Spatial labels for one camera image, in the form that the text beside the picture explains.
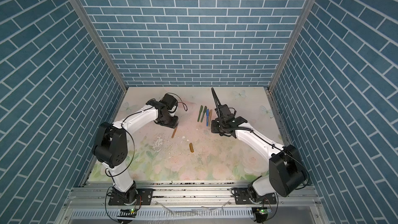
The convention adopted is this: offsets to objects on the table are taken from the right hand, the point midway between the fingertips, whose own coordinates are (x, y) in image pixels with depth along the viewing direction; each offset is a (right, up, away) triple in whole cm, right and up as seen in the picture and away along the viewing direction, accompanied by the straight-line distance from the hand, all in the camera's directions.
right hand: (211, 125), depth 86 cm
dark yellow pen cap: (-12, -14, +4) cm, 19 cm away
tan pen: (0, +3, +19) cm, 19 cm away
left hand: (-22, 0, +6) cm, 23 cm away
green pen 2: (-4, +7, +22) cm, 24 cm away
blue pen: (-2, +3, +19) cm, 19 cm away
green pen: (-7, +7, +22) cm, 24 cm away
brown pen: (-23, -5, +11) cm, 26 cm away
